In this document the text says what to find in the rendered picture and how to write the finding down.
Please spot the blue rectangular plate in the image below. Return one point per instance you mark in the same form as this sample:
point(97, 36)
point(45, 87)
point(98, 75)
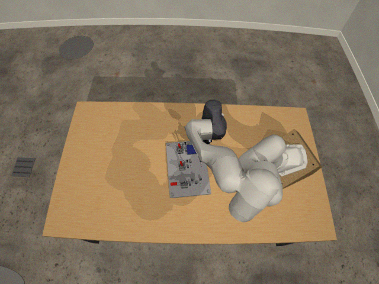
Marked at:
point(190, 150)

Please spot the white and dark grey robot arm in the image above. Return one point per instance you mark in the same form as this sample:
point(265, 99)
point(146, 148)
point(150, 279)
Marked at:
point(260, 185)

